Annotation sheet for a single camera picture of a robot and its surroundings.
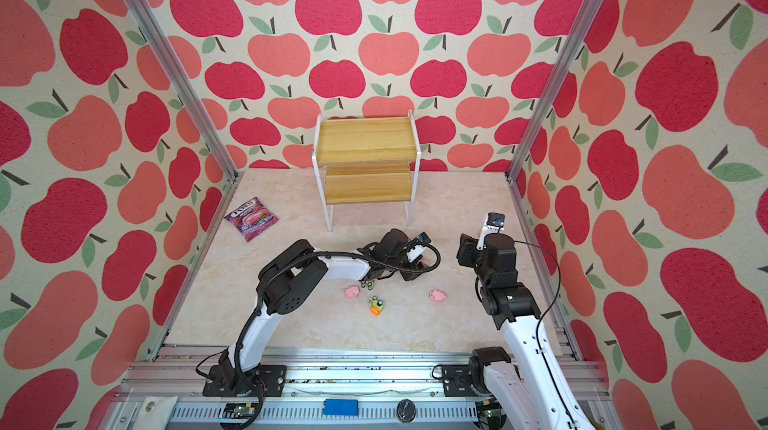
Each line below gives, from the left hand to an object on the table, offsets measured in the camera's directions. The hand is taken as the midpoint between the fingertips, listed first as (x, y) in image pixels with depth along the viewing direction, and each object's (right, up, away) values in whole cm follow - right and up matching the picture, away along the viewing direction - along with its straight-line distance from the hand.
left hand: (430, 265), depth 94 cm
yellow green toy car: (-20, -4, -6) cm, 21 cm away
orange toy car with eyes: (-17, -10, -9) cm, 22 cm away
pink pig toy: (+1, -8, -6) cm, 10 cm away
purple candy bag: (-62, +14, +10) cm, 64 cm away
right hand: (+11, +11, -17) cm, 23 cm away
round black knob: (-10, -24, -32) cm, 41 cm away
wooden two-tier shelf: (-20, +32, -14) cm, 40 cm away
